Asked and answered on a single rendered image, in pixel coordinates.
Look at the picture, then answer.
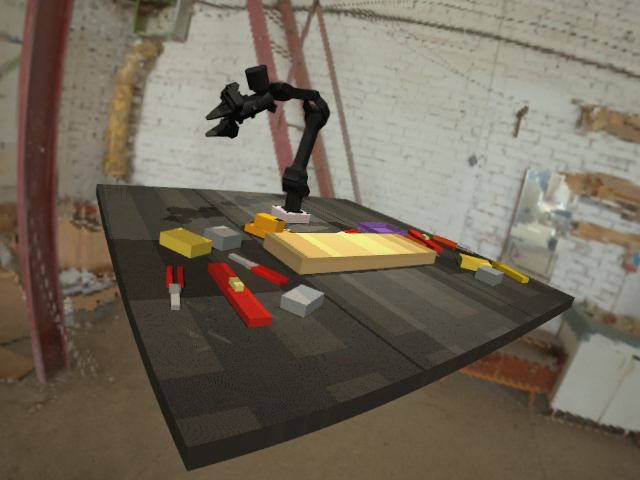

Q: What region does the purple rectangular tray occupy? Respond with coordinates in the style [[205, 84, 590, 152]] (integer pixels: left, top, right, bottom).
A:
[[356, 222, 407, 237]]

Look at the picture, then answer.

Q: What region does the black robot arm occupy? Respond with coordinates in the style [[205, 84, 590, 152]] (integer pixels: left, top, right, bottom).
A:
[[245, 64, 331, 213]]

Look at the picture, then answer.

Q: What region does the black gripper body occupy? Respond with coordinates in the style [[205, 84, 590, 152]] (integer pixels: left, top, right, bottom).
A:
[[222, 88, 259, 139]]

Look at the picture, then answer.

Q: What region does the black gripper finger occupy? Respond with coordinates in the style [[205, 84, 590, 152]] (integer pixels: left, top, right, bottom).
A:
[[205, 118, 232, 138], [206, 93, 236, 120]]

